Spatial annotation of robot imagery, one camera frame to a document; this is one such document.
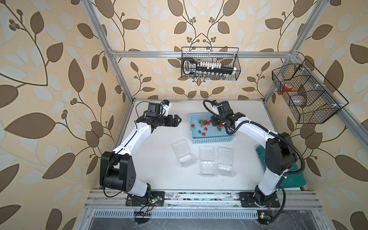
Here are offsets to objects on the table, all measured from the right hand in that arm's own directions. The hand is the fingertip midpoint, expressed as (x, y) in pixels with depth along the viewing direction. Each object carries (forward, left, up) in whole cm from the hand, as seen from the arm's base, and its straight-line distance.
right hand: (214, 117), depth 93 cm
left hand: (-4, +27, +7) cm, 28 cm away
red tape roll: (+4, -41, +20) cm, 46 cm away
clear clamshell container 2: (-27, +6, -13) cm, 30 cm away
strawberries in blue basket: (+4, +5, -11) cm, 13 cm away
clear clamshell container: (-17, +22, -13) cm, 31 cm away
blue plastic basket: (-4, +7, -11) cm, 14 cm away
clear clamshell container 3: (-23, -5, -14) cm, 27 cm away
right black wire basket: (-6, -48, +21) cm, 53 cm away
